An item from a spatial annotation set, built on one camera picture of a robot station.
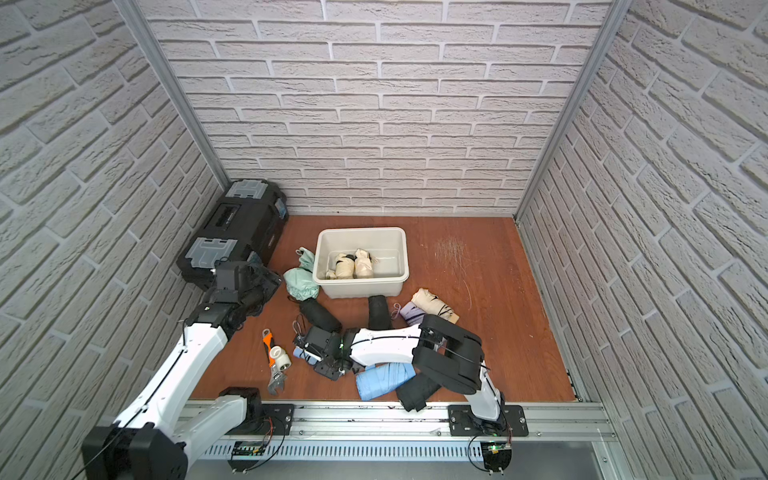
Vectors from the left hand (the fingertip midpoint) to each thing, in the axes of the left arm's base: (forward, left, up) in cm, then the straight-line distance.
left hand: (278, 274), depth 82 cm
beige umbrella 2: (+11, -23, -11) cm, 28 cm away
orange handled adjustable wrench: (-24, -1, -16) cm, 29 cm away
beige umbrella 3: (-3, -44, -13) cm, 46 cm away
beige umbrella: (+12, -16, -14) cm, 24 cm away
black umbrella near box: (-6, -29, -14) cm, 32 cm away
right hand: (-17, -15, -17) cm, 28 cm away
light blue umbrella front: (-24, -29, -13) cm, 40 cm away
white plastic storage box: (+16, -31, -7) cm, 36 cm away
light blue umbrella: (-18, -9, -14) cm, 25 cm away
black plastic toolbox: (+18, +15, +1) cm, 23 cm away
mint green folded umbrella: (+3, -4, -9) cm, 10 cm away
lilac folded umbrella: (-5, -38, -13) cm, 41 cm away
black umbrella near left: (-6, -10, -14) cm, 18 cm away
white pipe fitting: (-19, -2, -14) cm, 24 cm away
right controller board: (-41, -57, -16) cm, 72 cm away
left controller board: (-40, +4, -19) cm, 45 cm away
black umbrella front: (-28, -38, -14) cm, 49 cm away
